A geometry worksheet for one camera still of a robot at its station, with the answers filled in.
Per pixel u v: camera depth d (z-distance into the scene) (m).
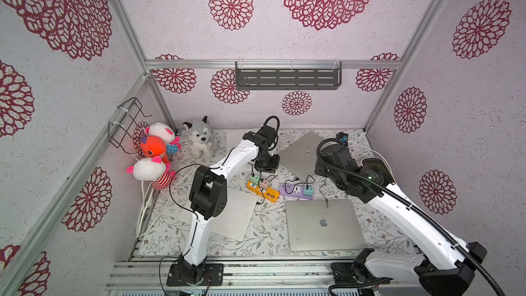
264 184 0.90
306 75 0.94
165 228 0.85
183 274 0.67
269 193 0.92
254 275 0.75
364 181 0.45
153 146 0.89
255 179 0.92
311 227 0.84
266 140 0.70
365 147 1.13
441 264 0.39
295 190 0.93
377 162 0.98
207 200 0.54
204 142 0.97
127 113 0.78
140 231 0.82
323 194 0.80
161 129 0.95
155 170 0.79
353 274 0.67
